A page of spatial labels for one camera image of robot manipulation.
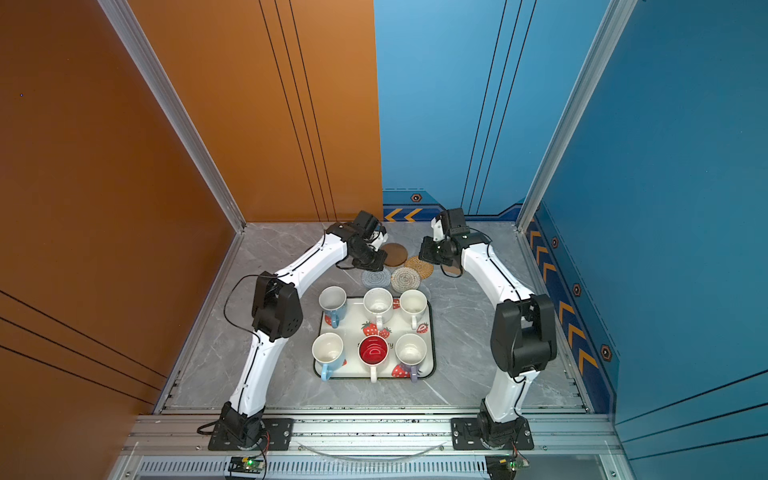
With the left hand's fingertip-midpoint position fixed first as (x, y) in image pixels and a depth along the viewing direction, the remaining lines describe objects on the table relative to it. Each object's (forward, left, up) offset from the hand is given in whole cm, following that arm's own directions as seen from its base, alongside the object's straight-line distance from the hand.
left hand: (385, 265), depth 97 cm
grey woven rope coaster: (-1, +3, -7) cm, 8 cm away
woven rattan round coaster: (+4, -14, -8) cm, 16 cm away
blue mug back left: (-11, +17, -4) cm, 20 cm away
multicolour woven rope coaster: (0, -6, -7) cm, 10 cm away
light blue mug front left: (-27, +16, -5) cm, 32 cm away
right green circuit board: (-53, -30, -10) cm, 61 cm away
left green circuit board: (-53, +32, -11) cm, 63 cm away
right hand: (-1, -10, +8) cm, 13 cm away
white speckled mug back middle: (-10, +2, -7) cm, 13 cm away
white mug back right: (-12, -9, -3) cm, 16 cm away
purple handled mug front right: (-26, -8, -7) cm, 28 cm away
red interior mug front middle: (-26, +3, -6) cm, 27 cm away
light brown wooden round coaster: (+11, -4, -8) cm, 14 cm away
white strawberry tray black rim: (-18, +9, -8) cm, 21 cm away
